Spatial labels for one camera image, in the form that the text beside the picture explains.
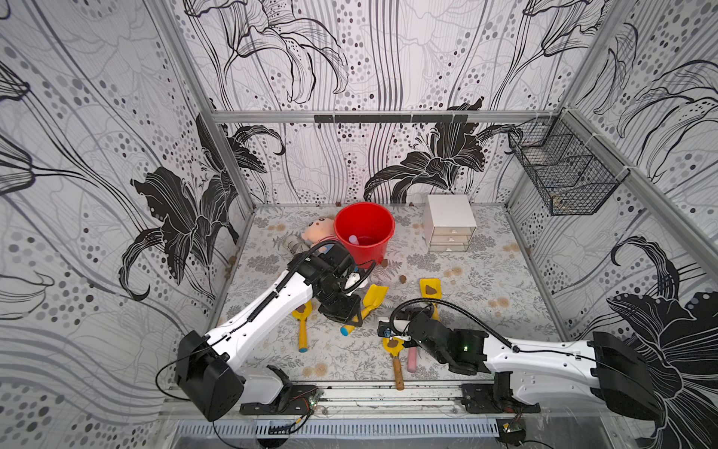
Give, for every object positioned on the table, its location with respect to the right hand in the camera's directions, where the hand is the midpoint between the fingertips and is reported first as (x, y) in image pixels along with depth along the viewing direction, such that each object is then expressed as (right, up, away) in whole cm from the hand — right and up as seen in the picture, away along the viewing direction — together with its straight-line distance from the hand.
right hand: (402, 307), depth 79 cm
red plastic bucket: (-11, +23, +11) cm, 28 cm away
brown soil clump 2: (-4, +10, +22) cm, 24 cm away
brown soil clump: (+3, +5, +17) cm, 18 cm away
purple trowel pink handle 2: (+3, -15, -1) cm, 15 cm away
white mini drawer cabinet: (+19, +25, +17) cm, 35 cm away
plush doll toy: (-27, +23, +21) cm, 42 cm away
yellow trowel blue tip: (-8, +3, -1) cm, 9 cm away
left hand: (-13, -3, -8) cm, 16 cm away
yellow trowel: (-31, -5, +9) cm, 32 cm away
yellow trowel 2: (+12, +2, +14) cm, 19 cm away
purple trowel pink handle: (-15, +20, +7) cm, 25 cm away
